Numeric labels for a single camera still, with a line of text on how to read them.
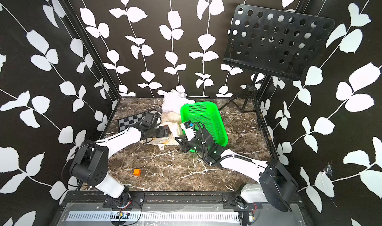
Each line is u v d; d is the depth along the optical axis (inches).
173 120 37.3
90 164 17.8
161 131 33.0
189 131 26.5
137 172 32.1
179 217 27.6
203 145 23.0
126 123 39.9
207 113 42.1
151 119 28.7
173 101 41.9
